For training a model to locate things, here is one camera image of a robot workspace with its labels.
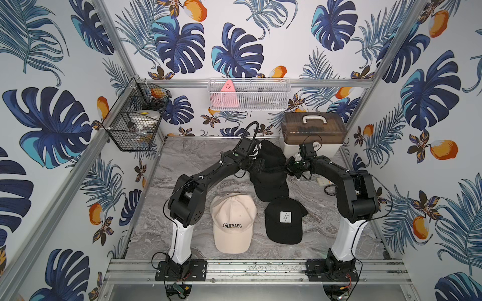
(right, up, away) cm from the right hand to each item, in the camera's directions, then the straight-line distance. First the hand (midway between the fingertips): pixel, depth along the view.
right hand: (282, 167), depth 100 cm
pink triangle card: (-28, +35, -9) cm, 46 cm away
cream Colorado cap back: (-25, -18, -23) cm, 39 cm away
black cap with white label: (-2, -22, -16) cm, 27 cm away
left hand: (-13, +4, -8) cm, 16 cm away
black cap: (-7, -5, -2) cm, 9 cm away
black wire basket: (-69, +20, -17) cm, 74 cm away
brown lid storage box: (+23, +20, 0) cm, 31 cm away
